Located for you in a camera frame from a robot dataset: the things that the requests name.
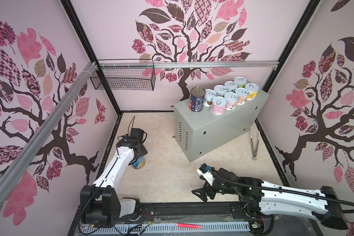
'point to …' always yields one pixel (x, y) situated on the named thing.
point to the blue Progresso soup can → (139, 163)
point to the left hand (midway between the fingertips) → (136, 156)
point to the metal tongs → (254, 156)
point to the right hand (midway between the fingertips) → (196, 183)
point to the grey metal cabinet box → (199, 134)
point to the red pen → (190, 225)
